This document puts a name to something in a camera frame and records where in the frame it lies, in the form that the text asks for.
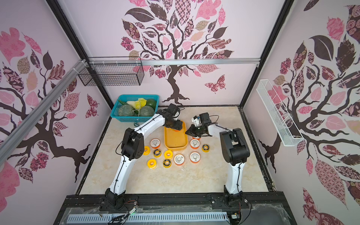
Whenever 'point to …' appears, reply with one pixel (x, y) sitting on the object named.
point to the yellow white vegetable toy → (138, 104)
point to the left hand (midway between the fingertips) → (176, 127)
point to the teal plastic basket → (115, 112)
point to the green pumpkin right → (146, 111)
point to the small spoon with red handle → (136, 124)
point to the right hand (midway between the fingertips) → (185, 134)
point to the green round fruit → (152, 102)
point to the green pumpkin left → (125, 110)
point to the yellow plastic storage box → (176, 140)
